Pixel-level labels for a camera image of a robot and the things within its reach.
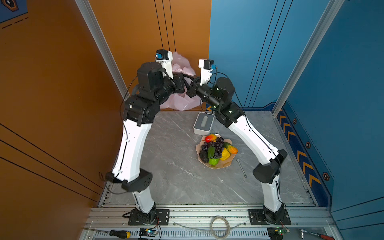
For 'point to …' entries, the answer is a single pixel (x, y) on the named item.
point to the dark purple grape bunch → (218, 144)
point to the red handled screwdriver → (327, 237)
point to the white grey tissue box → (203, 123)
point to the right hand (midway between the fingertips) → (183, 74)
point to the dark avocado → (204, 156)
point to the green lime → (213, 161)
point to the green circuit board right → (276, 233)
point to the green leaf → (211, 151)
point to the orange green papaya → (230, 148)
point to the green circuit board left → (147, 232)
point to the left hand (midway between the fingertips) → (183, 72)
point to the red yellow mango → (210, 138)
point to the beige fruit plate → (222, 163)
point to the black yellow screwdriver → (115, 233)
